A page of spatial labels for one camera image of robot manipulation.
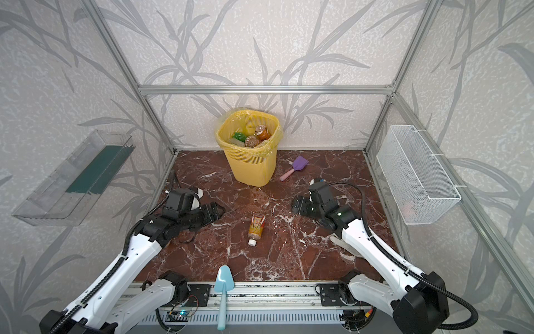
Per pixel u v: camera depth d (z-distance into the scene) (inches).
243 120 39.2
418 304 14.6
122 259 17.7
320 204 22.9
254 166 35.5
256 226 33.7
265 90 38.8
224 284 29.9
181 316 27.9
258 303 28.6
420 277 15.7
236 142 37.5
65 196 25.2
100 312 15.6
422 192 23.9
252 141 34.4
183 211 23.2
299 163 44.6
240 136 39.0
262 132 37.8
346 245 33.3
